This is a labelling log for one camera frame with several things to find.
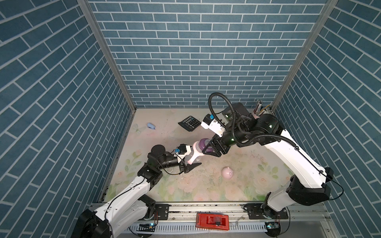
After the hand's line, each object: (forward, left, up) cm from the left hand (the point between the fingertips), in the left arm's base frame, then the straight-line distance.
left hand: (200, 157), depth 69 cm
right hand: (-1, -3, +12) cm, 12 cm away
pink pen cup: (+38, -41, -13) cm, 57 cm away
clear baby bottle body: (-1, +1, +1) cm, 2 cm away
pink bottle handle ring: (-3, +3, +9) cm, 10 cm away
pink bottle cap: (0, -16, -18) cm, 24 cm away
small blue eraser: (+36, +35, -22) cm, 55 cm away
